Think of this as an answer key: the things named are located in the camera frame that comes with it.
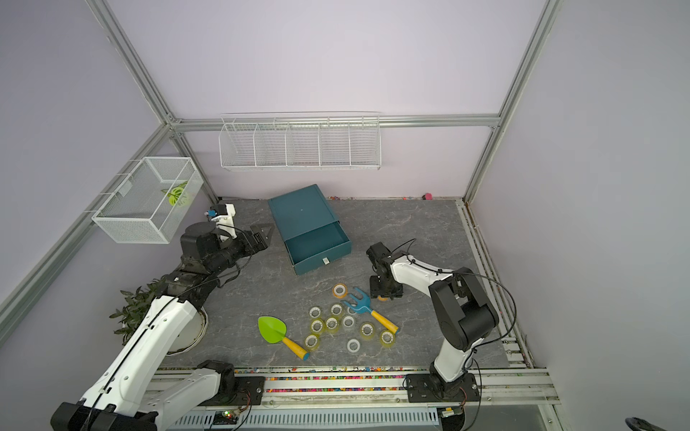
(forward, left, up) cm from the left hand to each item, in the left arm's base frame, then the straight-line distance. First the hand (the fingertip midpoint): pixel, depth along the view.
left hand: (264, 230), depth 73 cm
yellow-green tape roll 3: (-23, -10, -28) cm, 37 cm away
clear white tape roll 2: (-17, -22, -28) cm, 40 cm away
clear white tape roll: (-14, -23, -28) cm, 38 cm away
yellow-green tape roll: (-18, -12, -28) cm, 35 cm away
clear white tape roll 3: (-24, -23, -28) cm, 44 cm away
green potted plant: (-17, +31, -7) cm, 36 cm away
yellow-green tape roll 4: (-21, -27, -27) cm, 44 cm away
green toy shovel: (-18, +2, -29) cm, 34 cm away
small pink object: (+39, -63, -30) cm, 80 cm away
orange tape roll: (-6, -19, -29) cm, 35 cm away
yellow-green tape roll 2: (-18, -16, -28) cm, 37 cm away
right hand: (-7, -34, -29) cm, 45 cm away
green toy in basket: (+16, +29, +1) cm, 33 cm away
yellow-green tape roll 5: (-23, -34, -28) cm, 50 cm away
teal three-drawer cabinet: (+4, -12, -9) cm, 15 cm away
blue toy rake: (-12, -27, -28) cm, 41 cm away
